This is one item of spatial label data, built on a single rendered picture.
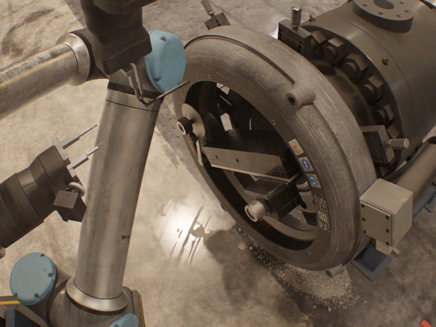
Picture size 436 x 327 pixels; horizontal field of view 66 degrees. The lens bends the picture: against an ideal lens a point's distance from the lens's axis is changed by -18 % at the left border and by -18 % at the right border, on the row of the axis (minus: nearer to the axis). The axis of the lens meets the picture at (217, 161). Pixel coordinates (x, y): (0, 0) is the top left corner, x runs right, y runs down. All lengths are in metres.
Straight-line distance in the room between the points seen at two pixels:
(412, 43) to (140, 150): 0.87
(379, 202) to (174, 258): 1.04
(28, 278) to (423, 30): 1.38
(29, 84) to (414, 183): 0.80
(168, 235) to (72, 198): 1.27
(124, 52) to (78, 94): 2.03
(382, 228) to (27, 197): 0.66
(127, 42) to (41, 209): 0.24
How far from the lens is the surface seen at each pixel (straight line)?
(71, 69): 0.75
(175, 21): 3.01
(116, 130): 0.73
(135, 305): 1.25
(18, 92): 0.67
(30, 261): 1.00
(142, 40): 0.52
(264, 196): 0.89
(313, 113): 0.79
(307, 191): 1.16
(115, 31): 0.48
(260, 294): 1.56
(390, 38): 1.19
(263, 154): 0.91
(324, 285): 1.58
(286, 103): 0.79
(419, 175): 0.91
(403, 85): 1.12
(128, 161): 0.74
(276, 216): 0.92
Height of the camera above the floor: 1.46
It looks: 50 degrees down
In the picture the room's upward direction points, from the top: 7 degrees counter-clockwise
